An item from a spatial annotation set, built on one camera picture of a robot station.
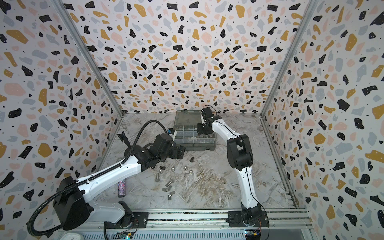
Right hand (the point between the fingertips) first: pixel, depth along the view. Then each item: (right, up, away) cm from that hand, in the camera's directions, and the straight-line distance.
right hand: (199, 130), depth 102 cm
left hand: (-10, -8, -21) cm, 25 cm away
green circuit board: (-35, -49, -32) cm, 68 cm away
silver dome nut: (-16, -24, -10) cm, 30 cm away
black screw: (-5, -19, -7) cm, 21 cm away
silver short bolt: (-18, -30, -17) cm, 39 cm away
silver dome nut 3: (-5, -24, -12) cm, 28 cm away
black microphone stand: (-42, -4, -20) cm, 46 cm away
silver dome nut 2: (-8, -23, -10) cm, 27 cm away
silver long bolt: (-24, -29, -15) cm, 40 cm away
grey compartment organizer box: (-10, -2, +4) cm, 10 cm away
